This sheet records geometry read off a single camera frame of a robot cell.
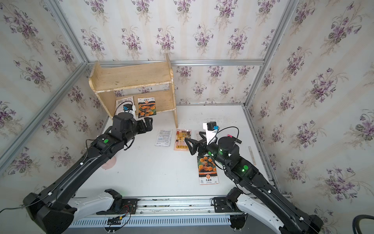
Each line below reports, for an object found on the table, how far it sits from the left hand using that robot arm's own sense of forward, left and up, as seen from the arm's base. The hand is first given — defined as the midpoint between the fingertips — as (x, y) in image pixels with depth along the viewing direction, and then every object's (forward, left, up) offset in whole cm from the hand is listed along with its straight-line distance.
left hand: (147, 120), depth 74 cm
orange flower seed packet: (-18, -33, -28) cm, 47 cm away
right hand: (-12, -24, +3) cm, 27 cm away
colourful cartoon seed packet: (+1, -16, -27) cm, 32 cm away
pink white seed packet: (+8, -29, -28) cm, 41 cm away
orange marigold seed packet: (+17, +5, -7) cm, 19 cm away
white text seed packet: (+20, +23, -8) cm, 32 cm away
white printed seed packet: (+8, -4, -29) cm, 30 cm away
